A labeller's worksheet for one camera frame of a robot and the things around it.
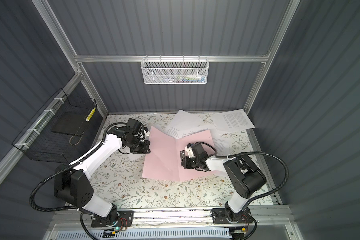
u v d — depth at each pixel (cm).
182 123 114
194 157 84
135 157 96
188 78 92
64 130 75
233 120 116
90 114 81
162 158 91
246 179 47
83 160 47
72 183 43
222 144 102
